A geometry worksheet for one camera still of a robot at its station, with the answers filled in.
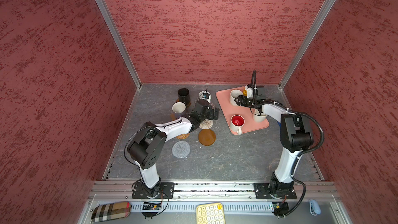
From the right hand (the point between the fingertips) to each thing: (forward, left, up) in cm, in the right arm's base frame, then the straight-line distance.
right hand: (237, 102), depth 100 cm
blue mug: (-10, +22, +19) cm, 31 cm away
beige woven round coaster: (-12, +22, -7) cm, 26 cm away
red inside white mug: (-11, +1, -5) cm, 12 cm away
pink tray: (-2, +5, -7) cm, 9 cm away
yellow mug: (-1, -2, +11) cm, 11 cm away
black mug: (+6, +37, +1) cm, 37 cm away
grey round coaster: (-28, +37, -7) cm, 47 cm away
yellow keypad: (-58, +22, -5) cm, 62 cm away
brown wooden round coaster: (-21, +22, -7) cm, 31 cm away
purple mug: (-2, +40, -2) cm, 40 cm away
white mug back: (+6, +2, 0) cm, 7 cm away
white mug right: (-12, -13, -3) cm, 17 cm away
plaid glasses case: (-56, +66, -4) cm, 87 cm away
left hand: (-9, +18, +4) cm, 20 cm away
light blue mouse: (-58, -25, -5) cm, 64 cm away
